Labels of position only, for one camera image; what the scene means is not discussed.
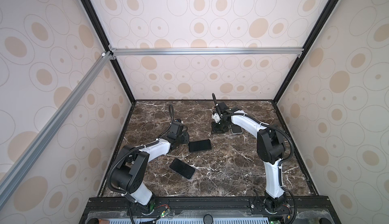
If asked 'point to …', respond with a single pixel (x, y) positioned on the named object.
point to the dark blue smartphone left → (182, 168)
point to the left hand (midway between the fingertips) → (191, 133)
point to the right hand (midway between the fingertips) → (213, 132)
